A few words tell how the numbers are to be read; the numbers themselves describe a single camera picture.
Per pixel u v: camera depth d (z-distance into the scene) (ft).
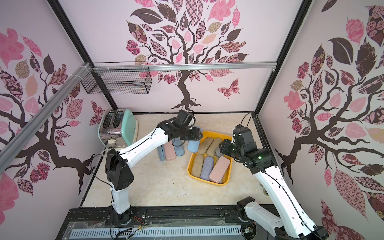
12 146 1.67
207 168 2.82
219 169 2.74
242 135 1.62
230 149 1.99
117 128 2.88
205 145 3.18
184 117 2.08
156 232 2.29
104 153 3.11
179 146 2.36
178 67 3.03
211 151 3.09
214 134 3.30
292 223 1.20
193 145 2.49
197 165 2.89
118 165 1.47
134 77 3.11
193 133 2.38
